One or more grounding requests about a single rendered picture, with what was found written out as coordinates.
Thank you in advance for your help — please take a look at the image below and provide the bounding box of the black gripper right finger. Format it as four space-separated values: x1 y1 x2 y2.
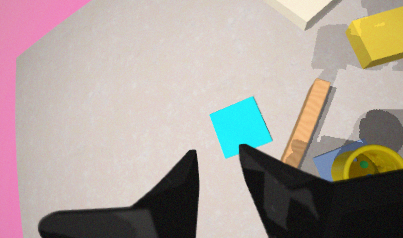
239 144 403 238

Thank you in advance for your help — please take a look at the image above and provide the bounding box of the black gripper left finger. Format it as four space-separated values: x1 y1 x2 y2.
38 149 200 238

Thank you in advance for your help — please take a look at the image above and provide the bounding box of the yellow rectangular block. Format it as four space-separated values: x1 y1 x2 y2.
346 7 403 69

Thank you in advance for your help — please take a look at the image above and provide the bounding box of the white flat rectangular slab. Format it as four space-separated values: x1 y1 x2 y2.
263 0 340 31

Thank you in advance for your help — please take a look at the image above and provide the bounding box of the yellow cup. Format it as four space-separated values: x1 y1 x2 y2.
331 144 403 181

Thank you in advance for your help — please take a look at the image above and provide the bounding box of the light wooden beam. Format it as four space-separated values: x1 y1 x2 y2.
280 78 331 168

